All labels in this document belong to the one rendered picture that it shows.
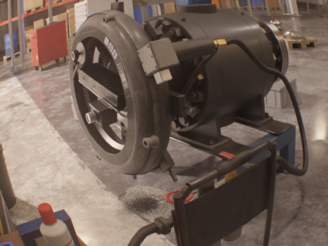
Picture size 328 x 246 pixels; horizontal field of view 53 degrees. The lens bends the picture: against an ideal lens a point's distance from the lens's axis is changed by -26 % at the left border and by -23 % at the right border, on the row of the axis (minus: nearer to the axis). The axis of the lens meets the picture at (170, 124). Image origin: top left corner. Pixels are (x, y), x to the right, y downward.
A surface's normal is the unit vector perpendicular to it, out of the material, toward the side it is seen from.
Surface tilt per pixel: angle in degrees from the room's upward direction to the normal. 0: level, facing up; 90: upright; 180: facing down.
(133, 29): 44
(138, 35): 51
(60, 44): 90
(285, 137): 90
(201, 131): 90
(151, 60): 90
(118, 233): 0
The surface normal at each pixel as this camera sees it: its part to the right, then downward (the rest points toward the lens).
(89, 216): -0.13, -0.93
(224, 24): 0.30, -0.55
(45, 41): 0.65, 0.18
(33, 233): 0.61, 0.40
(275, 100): -0.66, 0.34
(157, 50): 0.50, -0.17
